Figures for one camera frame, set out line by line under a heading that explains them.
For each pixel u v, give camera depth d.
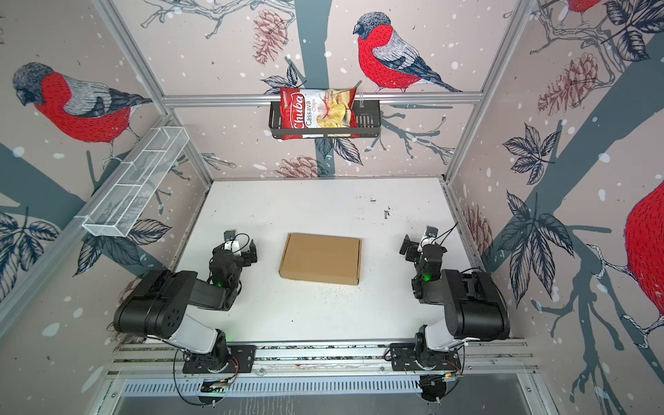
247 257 0.83
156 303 0.45
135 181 0.78
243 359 0.73
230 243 0.79
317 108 0.88
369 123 0.93
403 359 0.73
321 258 0.90
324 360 0.75
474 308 0.46
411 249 0.83
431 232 0.79
